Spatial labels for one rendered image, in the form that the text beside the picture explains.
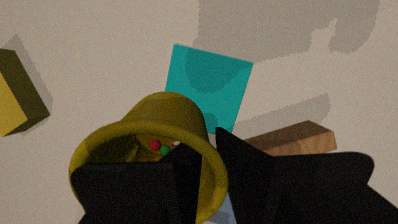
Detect olive yellow cup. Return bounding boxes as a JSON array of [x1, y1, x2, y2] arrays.
[[68, 91, 229, 224]]

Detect red marble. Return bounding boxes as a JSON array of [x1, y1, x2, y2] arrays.
[[149, 140, 161, 152]]

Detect brown wooden plank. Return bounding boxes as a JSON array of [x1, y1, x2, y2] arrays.
[[243, 120, 337, 156]]

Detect yellow block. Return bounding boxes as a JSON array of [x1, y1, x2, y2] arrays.
[[0, 48, 50, 137]]

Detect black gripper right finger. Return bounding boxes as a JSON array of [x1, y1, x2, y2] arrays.
[[215, 127, 374, 224]]

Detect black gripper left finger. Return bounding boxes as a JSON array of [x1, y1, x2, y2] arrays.
[[70, 142, 202, 224]]

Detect green marble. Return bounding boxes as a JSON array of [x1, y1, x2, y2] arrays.
[[159, 145, 171, 156]]

